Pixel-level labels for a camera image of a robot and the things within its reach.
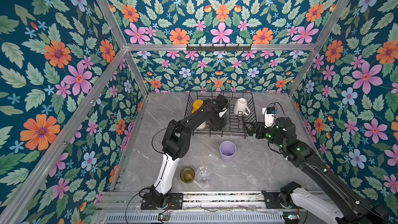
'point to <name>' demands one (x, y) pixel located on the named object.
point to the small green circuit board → (161, 216)
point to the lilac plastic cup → (227, 150)
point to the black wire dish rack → (236, 125)
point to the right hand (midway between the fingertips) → (250, 122)
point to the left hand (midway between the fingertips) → (219, 119)
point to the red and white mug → (202, 126)
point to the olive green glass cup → (187, 174)
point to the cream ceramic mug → (240, 108)
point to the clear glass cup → (203, 174)
